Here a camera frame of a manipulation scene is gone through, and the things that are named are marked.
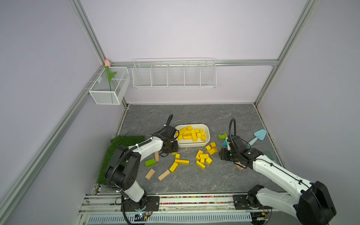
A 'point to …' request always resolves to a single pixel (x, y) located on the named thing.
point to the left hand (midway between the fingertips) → (175, 149)
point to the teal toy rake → (270, 154)
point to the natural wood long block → (164, 175)
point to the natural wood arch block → (239, 167)
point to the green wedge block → (150, 162)
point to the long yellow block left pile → (182, 161)
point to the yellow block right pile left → (200, 164)
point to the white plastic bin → (189, 143)
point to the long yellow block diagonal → (182, 131)
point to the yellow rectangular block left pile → (173, 167)
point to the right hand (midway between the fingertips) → (221, 152)
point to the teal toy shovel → (259, 134)
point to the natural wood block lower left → (150, 174)
